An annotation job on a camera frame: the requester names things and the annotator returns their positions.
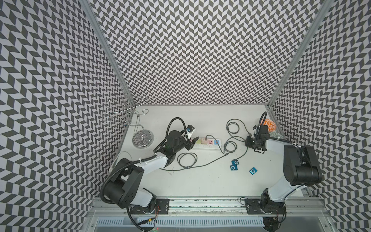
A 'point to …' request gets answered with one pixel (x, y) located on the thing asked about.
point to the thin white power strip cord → (118, 153)
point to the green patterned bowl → (277, 134)
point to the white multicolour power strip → (211, 144)
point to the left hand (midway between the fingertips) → (194, 135)
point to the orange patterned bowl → (271, 125)
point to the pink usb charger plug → (204, 141)
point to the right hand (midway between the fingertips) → (245, 144)
